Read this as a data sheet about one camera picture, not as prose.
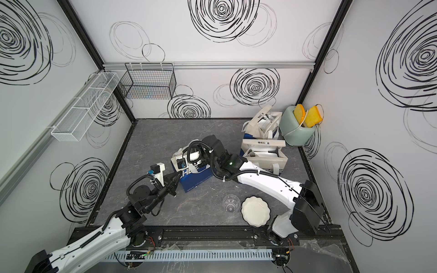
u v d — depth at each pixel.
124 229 0.56
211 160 0.53
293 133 0.97
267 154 0.83
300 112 0.96
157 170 0.65
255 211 0.80
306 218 0.40
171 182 0.66
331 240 0.74
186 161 0.58
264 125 0.94
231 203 0.83
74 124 0.72
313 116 0.96
